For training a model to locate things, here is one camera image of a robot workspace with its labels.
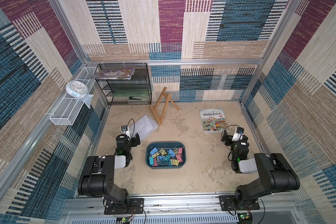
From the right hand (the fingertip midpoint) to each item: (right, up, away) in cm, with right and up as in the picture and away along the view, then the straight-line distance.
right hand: (234, 130), depth 90 cm
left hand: (-68, -3, +4) cm, 68 cm away
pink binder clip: (-50, -20, -3) cm, 54 cm away
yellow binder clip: (-38, -18, -7) cm, 43 cm away
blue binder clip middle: (-51, -13, +1) cm, 53 cm away
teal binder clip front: (-52, -18, -3) cm, 55 cm away
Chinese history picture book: (-7, +5, +18) cm, 20 cm away
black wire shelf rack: (-74, +34, +18) cm, 84 cm away
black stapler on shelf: (-66, +22, +19) cm, 72 cm away
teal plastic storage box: (-43, -15, -2) cm, 46 cm away
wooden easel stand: (-53, +14, +22) cm, 59 cm away
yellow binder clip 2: (-45, -14, 0) cm, 47 cm away
